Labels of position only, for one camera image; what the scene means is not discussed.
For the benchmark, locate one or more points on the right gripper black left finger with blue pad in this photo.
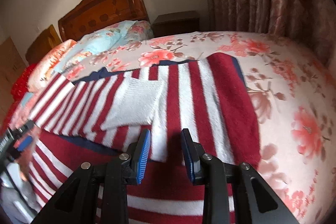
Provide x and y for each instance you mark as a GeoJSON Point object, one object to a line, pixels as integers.
{"type": "Point", "coordinates": [99, 186]}

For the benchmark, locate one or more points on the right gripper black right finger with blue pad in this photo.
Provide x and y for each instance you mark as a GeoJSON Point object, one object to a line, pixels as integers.
{"type": "Point", "coordinates": [233, 193]}

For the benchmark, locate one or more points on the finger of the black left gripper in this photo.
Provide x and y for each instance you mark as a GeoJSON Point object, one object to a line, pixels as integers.
{"type": "Point", "coordinates": [26, 127]}

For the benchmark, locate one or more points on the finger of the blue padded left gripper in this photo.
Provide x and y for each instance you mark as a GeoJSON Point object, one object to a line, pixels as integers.
{"type": "Point", "coordinates": [25, 143]}

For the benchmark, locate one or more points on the red white striped sweater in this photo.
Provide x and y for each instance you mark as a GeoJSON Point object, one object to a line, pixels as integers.
{"type": "Point", "coordinates": [105, 112]}

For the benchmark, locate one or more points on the grey gloved hand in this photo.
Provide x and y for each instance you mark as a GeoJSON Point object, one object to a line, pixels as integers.
{"type": "Point", "coordinates": [17, 197]}

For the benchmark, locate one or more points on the red quilt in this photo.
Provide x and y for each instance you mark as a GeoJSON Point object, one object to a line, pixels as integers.
{"type": "Point", "coordinates": [19, 88]}

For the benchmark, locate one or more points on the pink floral pillow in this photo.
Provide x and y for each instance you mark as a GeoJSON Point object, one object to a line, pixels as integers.
{"type": "Point", "coordinates": [44, 69]}

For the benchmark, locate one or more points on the cardboard box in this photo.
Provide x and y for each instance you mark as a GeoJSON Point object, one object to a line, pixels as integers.
{"type": "Point", "coordinates": [11, 67]}

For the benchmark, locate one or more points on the wooden headboard left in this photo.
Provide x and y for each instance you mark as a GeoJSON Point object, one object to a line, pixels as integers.
{"type": "Point", "coordinates": [46, 41]}

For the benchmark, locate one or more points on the wooden headboard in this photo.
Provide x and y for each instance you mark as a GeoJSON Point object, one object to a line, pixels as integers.
{"type": "Point", "coordinates": [92, 15]}
{"type": "Point", "coordinates": [46, 41]}

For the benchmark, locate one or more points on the floral pink bed sheet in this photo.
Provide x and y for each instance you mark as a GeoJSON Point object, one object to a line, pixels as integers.
{"type": "Point", "coordinates": [292, 94]}

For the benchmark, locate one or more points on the light blue floral pillow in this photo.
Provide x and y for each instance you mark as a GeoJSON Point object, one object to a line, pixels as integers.
{"type": "Point", "coordinates": [101, 41]}

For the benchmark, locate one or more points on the wooden headboard right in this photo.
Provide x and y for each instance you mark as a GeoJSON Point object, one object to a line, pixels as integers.
{"type": "Point", "coordinates": [92, 15]}

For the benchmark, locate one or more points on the dark wooden nightstand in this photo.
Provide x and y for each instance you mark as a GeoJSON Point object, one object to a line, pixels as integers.
{"type": "Point", "coordinates": [176, 23]}

